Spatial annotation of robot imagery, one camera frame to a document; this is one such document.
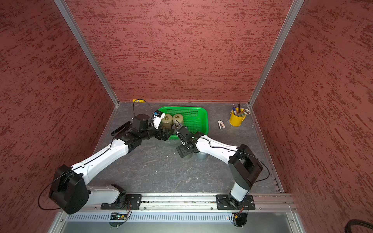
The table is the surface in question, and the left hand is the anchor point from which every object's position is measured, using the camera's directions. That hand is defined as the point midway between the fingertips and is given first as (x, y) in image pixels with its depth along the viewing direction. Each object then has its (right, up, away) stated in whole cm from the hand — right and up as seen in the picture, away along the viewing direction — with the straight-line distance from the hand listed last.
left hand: (167, 130), depth 81 cm
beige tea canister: (+5, +7, +19) cm, 20 cm away
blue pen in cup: (+45, +12, +21) cm, 51 cm away
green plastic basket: (+17, +6, +29) cm, 34 cm away
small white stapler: (+36, +1, +22) cm, 42 cm away
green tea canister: (+12, -14, -4) cm, 19 cm away
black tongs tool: (-36, -1, +20) cm, 42 cm away
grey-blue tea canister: (+20, -17, +7) cm, 28 cm away
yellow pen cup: (+47, +5, +23) cm, 52 cm away
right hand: (+11, -14, +5) cm, 19 cm away
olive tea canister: (-3, +2, +11) cm, 12 cm away
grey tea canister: (+4, +1, +13) cm, 14 cm away
